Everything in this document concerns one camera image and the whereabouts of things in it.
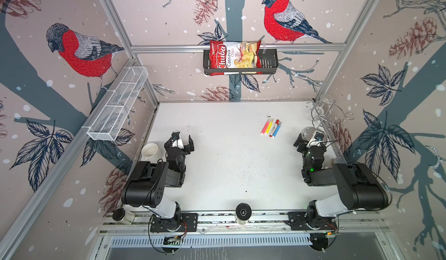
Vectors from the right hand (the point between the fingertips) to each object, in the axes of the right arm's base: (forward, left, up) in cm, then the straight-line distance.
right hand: (308, 135), depth 90 cm
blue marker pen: (+11, +12, -11) cm, 20 cm away
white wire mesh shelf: (0, +94, +21) cm, 97 cm away
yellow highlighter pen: (+13, +17, -10) cm, 24 cm away
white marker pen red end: (+13, +14, -10) cm, 22 cm away
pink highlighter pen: (+13, +20, -10) cm, 26 cm away
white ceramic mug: (-10, +85, -4) cm, 85 cm away
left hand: (-2, +67, +2) cm, 67 cm away
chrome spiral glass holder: (+27, -24, -14) cm, 39 cm away
